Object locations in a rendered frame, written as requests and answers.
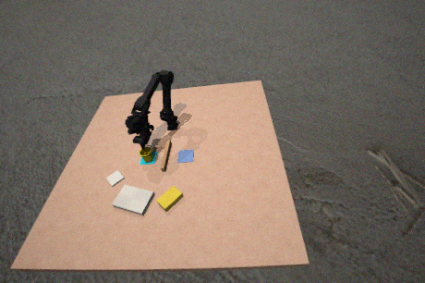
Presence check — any yellow block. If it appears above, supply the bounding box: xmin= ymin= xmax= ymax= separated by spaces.
xmin=157 ymin=186 xmax=183 ymax=212

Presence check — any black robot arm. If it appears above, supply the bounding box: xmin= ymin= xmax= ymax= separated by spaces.
xmin=125 ymin=70 xmax=178 ymax=135

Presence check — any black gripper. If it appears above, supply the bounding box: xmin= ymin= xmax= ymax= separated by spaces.
xmin=133 ymin=123 xmax=154 ymax=149

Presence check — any tan wooden flat bar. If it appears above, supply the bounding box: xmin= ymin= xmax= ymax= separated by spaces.
xmin=161 ymin=140 xmax=172 ymax=172

